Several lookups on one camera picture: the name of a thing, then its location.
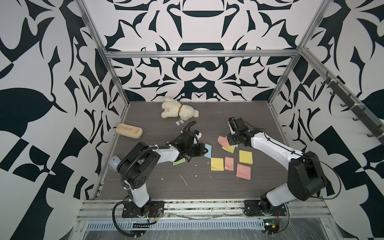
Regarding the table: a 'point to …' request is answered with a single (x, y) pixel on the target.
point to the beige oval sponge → (130, 130)
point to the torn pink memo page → (223, 141)
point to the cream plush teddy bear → (173, 107)
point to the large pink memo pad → (243, 171)
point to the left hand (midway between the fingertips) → (207, 148)
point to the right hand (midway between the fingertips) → (232, 135)
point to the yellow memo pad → (217, 164)
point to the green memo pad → (179, 161)
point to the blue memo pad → (209, 154)
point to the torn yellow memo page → (230, 148)
